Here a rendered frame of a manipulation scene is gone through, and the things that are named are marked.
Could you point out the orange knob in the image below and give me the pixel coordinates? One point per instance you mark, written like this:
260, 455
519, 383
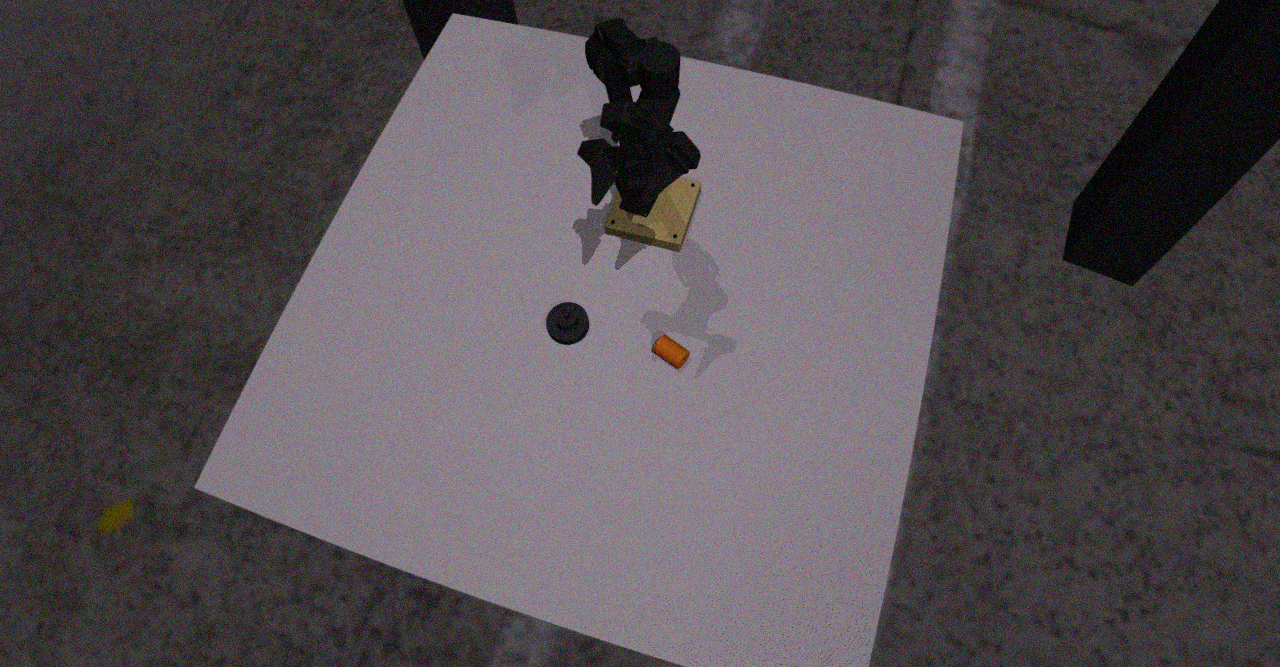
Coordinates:
671, 351

